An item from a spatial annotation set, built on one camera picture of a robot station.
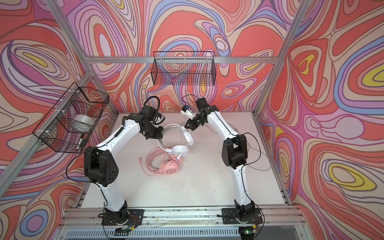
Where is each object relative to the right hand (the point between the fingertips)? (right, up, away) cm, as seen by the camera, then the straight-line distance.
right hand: (189, 128), depth 93 cm
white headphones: (-4, -12, -16) cm, 21 cm away
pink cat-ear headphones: (-19, -21, -1) cm, 28 cm away
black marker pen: (-53, -6, -21) cm, 57 cm away
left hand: (-15, -4, -5) cm, 16 cm away
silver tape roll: (-50, +3, -24) cm, 55 cm away
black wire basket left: (-60, +2, -19) cm, 63 cm away
